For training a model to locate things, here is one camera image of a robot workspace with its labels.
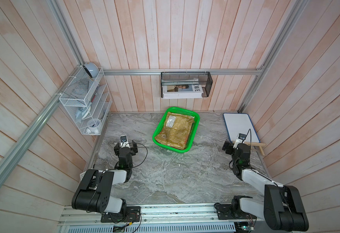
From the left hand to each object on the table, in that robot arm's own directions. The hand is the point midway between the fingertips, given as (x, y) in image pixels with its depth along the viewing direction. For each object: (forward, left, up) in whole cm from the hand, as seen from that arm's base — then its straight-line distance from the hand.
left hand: (126, 142), depth 91 cm
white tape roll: (+9, +20, +8) cm, 24 cm away
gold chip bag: (+13, -33, -2) cm, 35 cm away
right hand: (+1, -68, +3) cm, 68 cm away
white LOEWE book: (+31, -36, +20) cm, 51 cm away
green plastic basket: (+5, -43, -1) cm, 43 cm away
